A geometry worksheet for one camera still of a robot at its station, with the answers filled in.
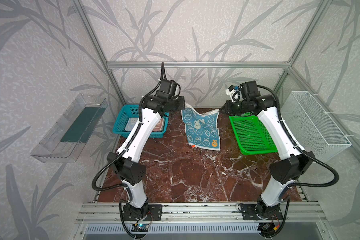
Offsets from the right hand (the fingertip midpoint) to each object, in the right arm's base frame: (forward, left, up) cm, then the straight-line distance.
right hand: (220, 105), depth 77 cm
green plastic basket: (+3, -27, -33) cm, 43 cm away
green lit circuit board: (-50, +40, -32) cm, 72 cm away
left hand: (+2, +18, +3) cm, 19 cm away
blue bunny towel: (+5, +9, -28) cm, 29 cm away
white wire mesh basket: (-15, -38, +1) cm, 41 cm away
